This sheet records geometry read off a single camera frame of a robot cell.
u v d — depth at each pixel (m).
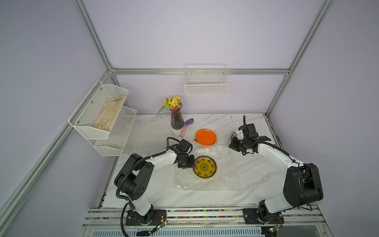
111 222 0.74
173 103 0.93
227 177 0.86
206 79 0.95
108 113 0.80
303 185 0.44
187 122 1.14
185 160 0.78
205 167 0.91
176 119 1.03
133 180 0.46
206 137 1.05
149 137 1.04
